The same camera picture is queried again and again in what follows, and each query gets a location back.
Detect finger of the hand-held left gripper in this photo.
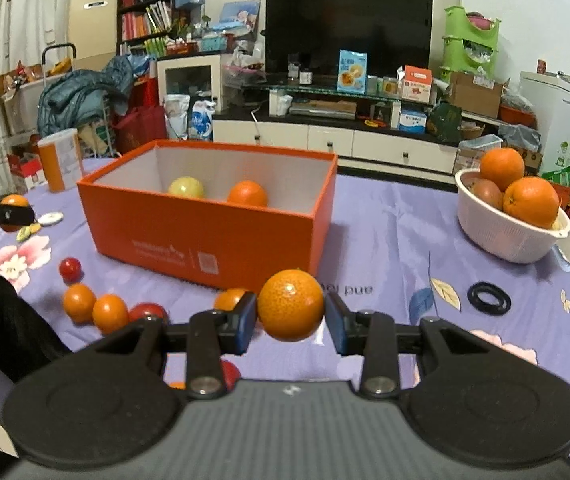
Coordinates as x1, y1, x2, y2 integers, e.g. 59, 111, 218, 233
0, 201, 36, 232

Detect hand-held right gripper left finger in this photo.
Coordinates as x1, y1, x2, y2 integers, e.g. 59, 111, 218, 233
85, 291, 259, 401

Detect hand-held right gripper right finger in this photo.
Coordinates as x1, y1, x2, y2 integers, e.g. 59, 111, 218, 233
324, 291, 500, 401

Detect round red cherry tomato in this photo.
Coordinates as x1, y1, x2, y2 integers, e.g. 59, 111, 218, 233
220, 360, 242, 391
59, 257, 84, 282

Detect orange cardboard box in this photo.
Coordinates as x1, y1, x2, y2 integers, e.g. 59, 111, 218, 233
76, 140, 339, 292

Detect oblong red cherry tomato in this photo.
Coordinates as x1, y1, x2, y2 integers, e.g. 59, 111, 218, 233
129, 302, 170, 323

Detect large orange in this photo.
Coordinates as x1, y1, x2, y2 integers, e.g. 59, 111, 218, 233
227, 180, 269, 207

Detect round yellow pear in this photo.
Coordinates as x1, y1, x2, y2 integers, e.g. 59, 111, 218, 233
167, 176, 206, 199

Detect orange and white canister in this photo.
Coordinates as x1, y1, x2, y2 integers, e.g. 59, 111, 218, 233
38, 128, 84, 193

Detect purple floral tablecloth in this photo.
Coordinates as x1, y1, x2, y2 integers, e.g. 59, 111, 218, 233
0, 157, 570, 480

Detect black cloth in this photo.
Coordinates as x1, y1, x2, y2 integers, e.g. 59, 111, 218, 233
0, 265, 68, 383

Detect blue padded jacket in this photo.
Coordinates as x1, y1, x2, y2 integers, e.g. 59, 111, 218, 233
38, 55, 136, 138

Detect red shopping bag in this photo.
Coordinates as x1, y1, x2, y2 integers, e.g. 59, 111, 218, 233
112, 80, 168, 153

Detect white curtain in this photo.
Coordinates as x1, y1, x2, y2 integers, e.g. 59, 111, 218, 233
0, 0, 81, 196

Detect white television cabinet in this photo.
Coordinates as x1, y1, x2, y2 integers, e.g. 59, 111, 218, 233
212, 80, 470, 176

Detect white plastic bowl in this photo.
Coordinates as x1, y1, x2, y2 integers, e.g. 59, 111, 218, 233
455, 167, 570, 264

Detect white plastic bag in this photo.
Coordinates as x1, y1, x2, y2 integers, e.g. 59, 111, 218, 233
164, 94, 191, 141

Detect brown round fruit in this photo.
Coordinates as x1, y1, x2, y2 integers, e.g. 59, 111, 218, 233
470, 178, 506, 211

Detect blue and white bag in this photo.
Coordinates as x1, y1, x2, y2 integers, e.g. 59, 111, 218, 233
188, 100, 216, 142

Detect standing air conditioner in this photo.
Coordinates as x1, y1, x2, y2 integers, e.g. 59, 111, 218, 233
68, 0, 118, 58

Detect silver media player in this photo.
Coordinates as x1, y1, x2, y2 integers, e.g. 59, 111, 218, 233
289, 100, 358, 120

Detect blue face mask box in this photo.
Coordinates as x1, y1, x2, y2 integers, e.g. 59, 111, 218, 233
399, 106, 427, 133

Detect white glass-door cabinet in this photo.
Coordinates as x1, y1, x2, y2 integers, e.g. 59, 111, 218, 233
156, 54, 223, 113

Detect navel orange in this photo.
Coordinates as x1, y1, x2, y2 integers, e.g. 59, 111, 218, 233
480, 147, 526, 193
503, 176, 560, 229

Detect dark green bag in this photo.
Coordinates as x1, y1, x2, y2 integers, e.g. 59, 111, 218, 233
426, 101, 463, 143

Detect clear plastic container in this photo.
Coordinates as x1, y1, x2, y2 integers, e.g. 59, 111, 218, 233
457, 134, 503, 156

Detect dark bookshelf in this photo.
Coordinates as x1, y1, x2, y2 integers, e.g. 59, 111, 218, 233
116, 0, 193, 56

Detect orange and white carton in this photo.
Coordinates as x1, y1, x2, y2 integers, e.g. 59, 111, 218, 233
397, 65, 433, 103

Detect blue snack bag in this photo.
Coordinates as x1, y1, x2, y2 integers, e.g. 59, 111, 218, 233
337, 49, 368, 93

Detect open cardboard box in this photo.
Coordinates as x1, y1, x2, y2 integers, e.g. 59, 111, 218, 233
447, 71, 510, 118

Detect red basin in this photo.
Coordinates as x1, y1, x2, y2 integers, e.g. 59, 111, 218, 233
497, 102, 536, 126

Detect black flat television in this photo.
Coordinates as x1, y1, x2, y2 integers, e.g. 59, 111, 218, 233
265, 0, 434, 83

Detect blue picture poster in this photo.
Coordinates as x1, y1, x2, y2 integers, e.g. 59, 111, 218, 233
217, 0, 262, 31

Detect green stacked bins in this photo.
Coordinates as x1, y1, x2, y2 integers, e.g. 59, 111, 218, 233
440, 5, 502, 86

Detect black rubber ring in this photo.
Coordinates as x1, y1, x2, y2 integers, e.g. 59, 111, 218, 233
467, 282, 512, 316

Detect black trolley handle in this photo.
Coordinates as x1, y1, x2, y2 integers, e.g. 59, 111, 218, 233
40, 42, 78, 81

